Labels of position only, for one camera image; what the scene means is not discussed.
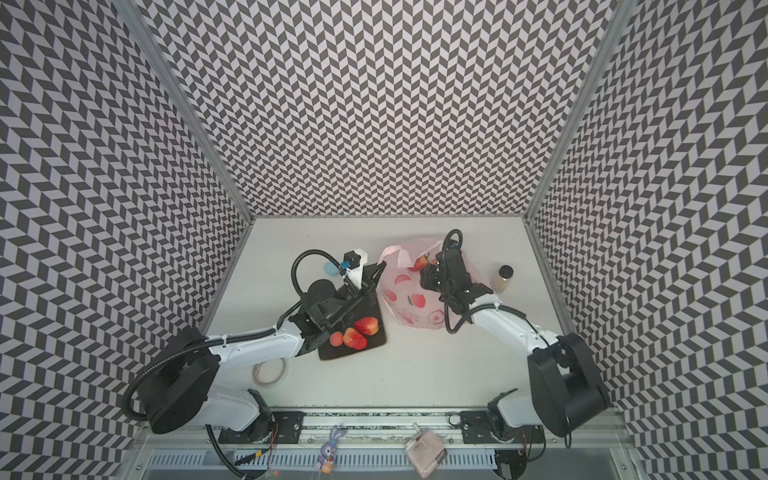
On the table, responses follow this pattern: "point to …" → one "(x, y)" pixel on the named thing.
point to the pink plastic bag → (402, 292)
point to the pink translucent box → (426, 451)
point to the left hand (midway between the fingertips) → (386, 264)
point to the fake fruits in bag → (420, 263)
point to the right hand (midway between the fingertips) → (427, 279)
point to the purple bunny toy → (328, 452)
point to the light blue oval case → (331, 269)
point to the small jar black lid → (506, 271)
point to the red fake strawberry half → (354, 339)
